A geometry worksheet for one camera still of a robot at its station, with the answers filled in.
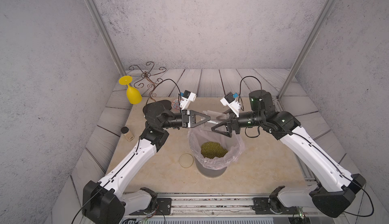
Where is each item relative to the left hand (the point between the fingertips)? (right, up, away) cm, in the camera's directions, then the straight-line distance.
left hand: (209, 123), depth 56 cm
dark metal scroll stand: (-33, +23, +33) cm, 52 cm away
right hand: (+3, -1, +4) cm, 5 cm away
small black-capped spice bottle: (-47, -8, +35) cm, 59 cm away
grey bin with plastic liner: (+3, -19, +8) cm, 21 cm away
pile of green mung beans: (+4, -18, +30) cm, 35 cm away
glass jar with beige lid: (+4, +1, +8) cm, 9 cm away
